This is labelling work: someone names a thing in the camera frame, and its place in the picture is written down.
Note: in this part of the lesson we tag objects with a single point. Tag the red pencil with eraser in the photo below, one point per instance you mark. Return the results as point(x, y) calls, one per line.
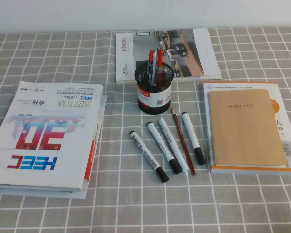
point(187, 155)

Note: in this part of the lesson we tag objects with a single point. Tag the grey checkered tablecloth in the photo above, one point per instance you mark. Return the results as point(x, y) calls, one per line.
point(125, 194)

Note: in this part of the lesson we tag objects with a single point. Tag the white orange book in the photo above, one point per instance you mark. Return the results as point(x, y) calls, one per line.
point(281, 116)

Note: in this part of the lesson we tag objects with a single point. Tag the rightmost white marker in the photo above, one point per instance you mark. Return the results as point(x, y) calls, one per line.
point(193, 138)

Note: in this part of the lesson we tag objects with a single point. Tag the red capped pen in holder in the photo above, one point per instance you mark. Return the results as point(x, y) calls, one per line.
point(149, 67)

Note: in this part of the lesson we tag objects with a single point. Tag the white HEEC magazine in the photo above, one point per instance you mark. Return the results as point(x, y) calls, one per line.
point(47, 135)

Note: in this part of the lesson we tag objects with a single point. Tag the black mesh pen holder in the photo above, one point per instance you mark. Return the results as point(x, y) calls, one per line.
point(153, 99)

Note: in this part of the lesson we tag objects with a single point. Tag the red gel pen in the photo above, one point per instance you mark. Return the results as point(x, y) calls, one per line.
point(159, 67)

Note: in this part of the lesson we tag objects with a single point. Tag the grey pen in holder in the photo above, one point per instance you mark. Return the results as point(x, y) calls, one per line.
point(155, 63)

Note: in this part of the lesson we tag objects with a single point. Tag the tan classic notebook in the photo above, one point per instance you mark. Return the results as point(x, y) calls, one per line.
point(244, 130)

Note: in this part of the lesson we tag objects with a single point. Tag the leftmost white marker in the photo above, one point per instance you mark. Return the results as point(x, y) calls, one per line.
point(148, 155)

